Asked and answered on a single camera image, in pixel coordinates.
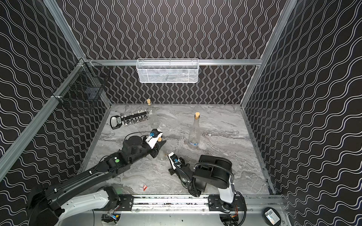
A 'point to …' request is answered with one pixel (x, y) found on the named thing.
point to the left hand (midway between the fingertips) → (166, 140)
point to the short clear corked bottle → (152, 113)
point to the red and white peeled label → (144, 188)
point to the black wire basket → (85, 84)
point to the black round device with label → (272, 215)
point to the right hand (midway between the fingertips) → (170, 155)
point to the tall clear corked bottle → (194, 136)
